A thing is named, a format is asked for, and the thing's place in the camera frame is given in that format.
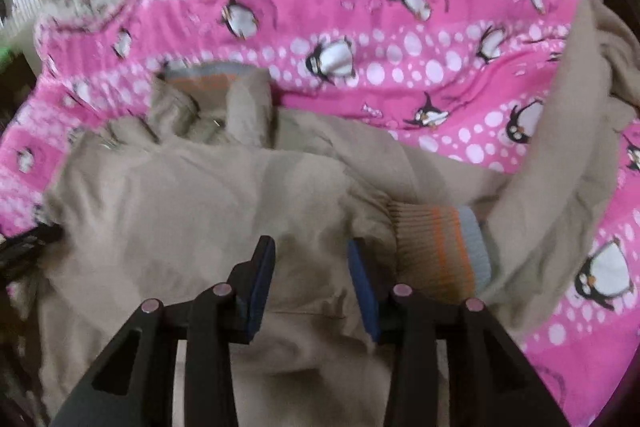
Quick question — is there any beige jacket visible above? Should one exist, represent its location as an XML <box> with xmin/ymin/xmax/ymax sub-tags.
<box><xmin>38</xmin><ymin>0</ymin><xmax>639</xmax><ymax>426</ymax></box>

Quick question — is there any pink penguin blanket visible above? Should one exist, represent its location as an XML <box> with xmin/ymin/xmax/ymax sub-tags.
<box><xmin>1</xmin><ymin>0</ymin><xmax>634</xmax><ymax>421</ymax></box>

